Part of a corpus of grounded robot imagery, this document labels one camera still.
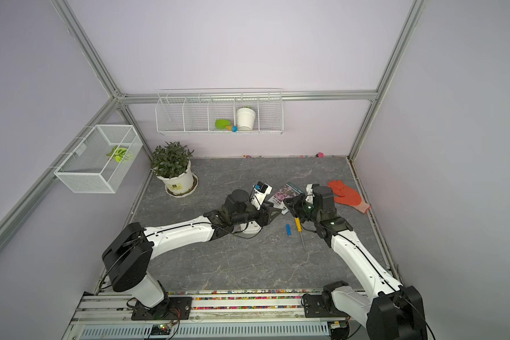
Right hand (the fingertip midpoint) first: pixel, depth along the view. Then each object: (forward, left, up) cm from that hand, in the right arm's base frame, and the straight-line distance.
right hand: (281, 198), depth 79 cm
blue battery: (-3, -4, -20) cm, 21 cm away
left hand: (-4, +2, -2) cm, 4 cm away
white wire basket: (+13, +70, +7) cm, 71 cm away
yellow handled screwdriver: (-3, -9, -19) cm, 22 cm away
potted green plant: (+18, +47, -2) cm, 50 cm away
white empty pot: (+35, +14, +11) cm, 39 cm away
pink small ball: (+44, -27, -21) cm, 56 cm away
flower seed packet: (+18, -5, -20) cm, 27 cm away
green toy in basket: (+15, +63, +10) cm, 66 cm away
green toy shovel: (+39, +26, +5) cm, 47 cm away
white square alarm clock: (-11, +11, -2) cm, 15 cm away
